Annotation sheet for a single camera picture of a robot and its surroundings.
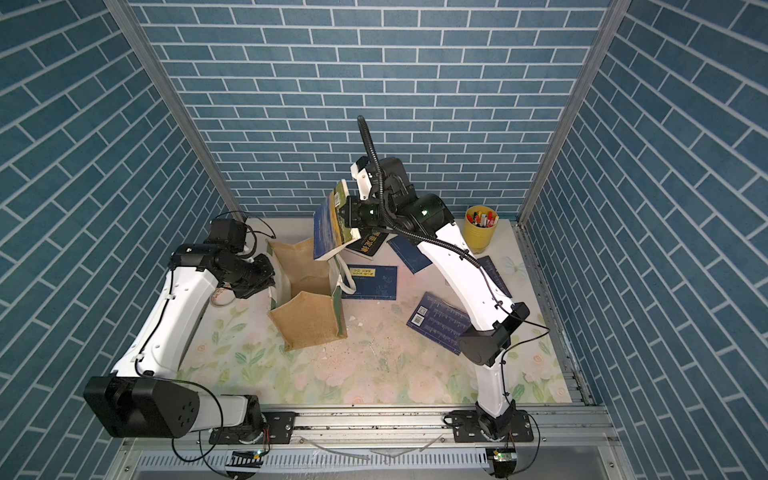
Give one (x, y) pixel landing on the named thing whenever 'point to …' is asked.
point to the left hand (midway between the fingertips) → (284, 278)
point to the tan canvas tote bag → (306, 300)
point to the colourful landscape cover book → (330, 232)
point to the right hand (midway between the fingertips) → (342, 212)
